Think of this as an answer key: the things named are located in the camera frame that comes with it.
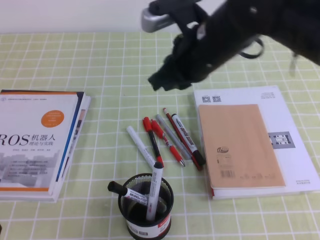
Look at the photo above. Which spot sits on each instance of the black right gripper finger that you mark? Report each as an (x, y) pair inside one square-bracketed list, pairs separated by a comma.
[(161, 79), (172, 82)]

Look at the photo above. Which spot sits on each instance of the red pencil with eraser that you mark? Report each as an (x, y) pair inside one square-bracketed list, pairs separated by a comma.
[(183, 142)]

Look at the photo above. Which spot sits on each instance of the white pen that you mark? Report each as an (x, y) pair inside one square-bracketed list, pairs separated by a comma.
[(141, 146)]

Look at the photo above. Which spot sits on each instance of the white marker black cap upright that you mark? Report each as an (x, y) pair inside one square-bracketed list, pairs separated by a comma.
[(155, 184)]

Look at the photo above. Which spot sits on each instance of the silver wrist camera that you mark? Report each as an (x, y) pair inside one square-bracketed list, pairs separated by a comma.
[(151, 23)]

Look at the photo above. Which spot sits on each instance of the black and white whiteboard marker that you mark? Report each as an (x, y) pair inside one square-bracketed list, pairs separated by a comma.
[(190, 143)]

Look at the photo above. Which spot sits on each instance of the white marker black cap leaning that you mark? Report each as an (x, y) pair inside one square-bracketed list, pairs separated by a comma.
[(128, 193)]

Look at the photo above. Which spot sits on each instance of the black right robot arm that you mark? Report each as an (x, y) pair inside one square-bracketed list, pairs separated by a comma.
[(293, 23)]

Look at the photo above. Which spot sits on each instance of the white book under textbook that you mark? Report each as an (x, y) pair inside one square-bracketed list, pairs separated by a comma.
[(75, 140)]

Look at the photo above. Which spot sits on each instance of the grey pen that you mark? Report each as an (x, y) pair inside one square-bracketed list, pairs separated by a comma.
[(173, 137)]

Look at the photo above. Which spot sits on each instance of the large white book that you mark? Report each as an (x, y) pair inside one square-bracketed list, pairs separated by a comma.
[(297, 168)]

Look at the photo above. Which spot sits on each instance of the tan kraft notebook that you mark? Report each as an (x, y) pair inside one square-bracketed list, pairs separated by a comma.
[(237, 147)]

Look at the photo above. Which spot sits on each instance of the white ROS textbook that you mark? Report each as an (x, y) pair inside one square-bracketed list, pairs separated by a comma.
[(32, 140)]

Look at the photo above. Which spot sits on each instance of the red gel pen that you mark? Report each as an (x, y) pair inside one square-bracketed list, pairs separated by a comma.
[(160, 133)]

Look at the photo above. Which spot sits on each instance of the red and black marker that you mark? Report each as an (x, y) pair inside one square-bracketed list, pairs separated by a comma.
[(148, 128)]

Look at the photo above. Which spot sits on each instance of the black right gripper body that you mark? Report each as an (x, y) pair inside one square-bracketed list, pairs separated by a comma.
[(222, 40)]

